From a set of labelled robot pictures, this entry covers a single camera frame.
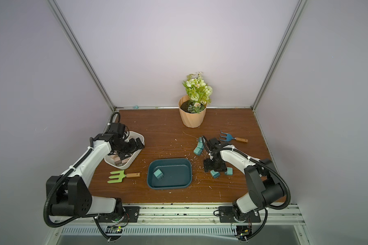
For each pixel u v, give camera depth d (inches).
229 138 40.4
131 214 28.8
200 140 38.4
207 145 30.6
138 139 31.8
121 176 33.7
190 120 38.9
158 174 32.9
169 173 33.9
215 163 28.9
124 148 28.2
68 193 16.4
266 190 17.0
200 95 35.9
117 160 35.4
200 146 37.6
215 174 32.9
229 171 33.3
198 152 36.9
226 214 28.6
